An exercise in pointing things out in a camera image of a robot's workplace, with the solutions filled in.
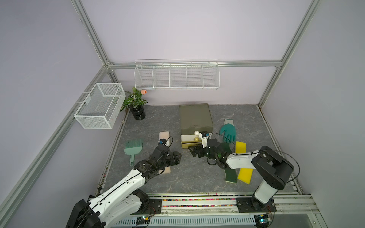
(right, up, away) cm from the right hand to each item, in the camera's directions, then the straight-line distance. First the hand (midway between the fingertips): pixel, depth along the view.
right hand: (192, 145), depth 89 cm
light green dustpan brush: (-41, -2, +7) cm, 41 cm away
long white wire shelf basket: (-11, +49, +13) cm, 52 cm away
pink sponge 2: (-15, -14, -3) cm, 21 cm away
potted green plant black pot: (-38, +28, +4) cm, 47 cm away
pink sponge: (-20, +5, +13) cm, 24 cm away
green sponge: (+22, -3, +7) cm, 23 cm away
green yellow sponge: (+23, -17, -6) cm, 29 cm away
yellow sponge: (+32, -2, +5) cm, 33 cm away
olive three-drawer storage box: (+1, +17, -5) cm, 18 cm away
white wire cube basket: (-55, +22, -7) cm, 59 cm away
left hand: (-9, -5, -9) cm, 14 cm away
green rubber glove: (+27, +9, +15) cm, 32 cm away
